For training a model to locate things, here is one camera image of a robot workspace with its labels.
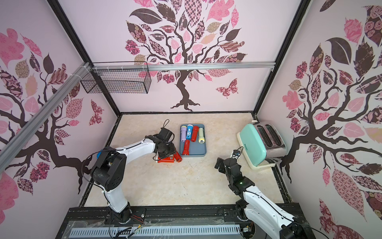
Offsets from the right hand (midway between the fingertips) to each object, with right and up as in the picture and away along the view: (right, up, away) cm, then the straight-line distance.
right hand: (224, 159), depth 86 cm
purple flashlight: (-25, +15, +18) cm, 34 cm away
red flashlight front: (-23, +5, +10) cm, 25 cm away
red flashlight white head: (-33, -1, +6) cm, 34 cm away
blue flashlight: (-21, +16, +18) cm, 32 cm away
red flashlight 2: (-18, +15, +17) cm, 29 cm away
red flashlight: (-28, 0, +6) cm, 29 cm away
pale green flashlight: (-13, +11, +14) cm, 22 cm away
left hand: (-31, +1, +7) cm, 32 cm away
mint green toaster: (+20, +10, -5) cm, 23 cm away
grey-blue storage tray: (-16, +4, +13) cm, 21 cm away
